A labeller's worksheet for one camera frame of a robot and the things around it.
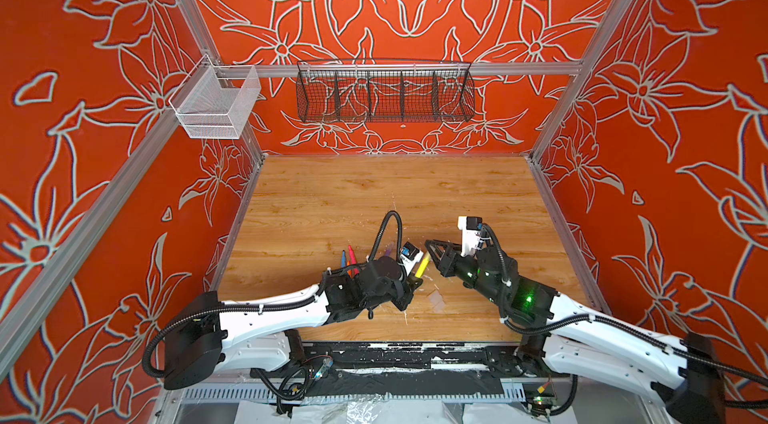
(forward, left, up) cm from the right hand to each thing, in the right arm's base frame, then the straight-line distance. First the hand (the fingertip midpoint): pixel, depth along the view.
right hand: (422, 244), depth 70 cm
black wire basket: (+53, +8, +9) cm, 54 cm away
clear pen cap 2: (-8, -6, -22) cm, 24 cm away
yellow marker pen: (-3, 0, -4) cm, 5 cm away
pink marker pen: (+9, +20, -23) cm, 32 cm away
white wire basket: (+46, +63, +11) cm, 79 cm away
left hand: (-5, 0, -8) cm, 10 cm away
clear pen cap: (-6, -5, -22) cm, 23 cm away
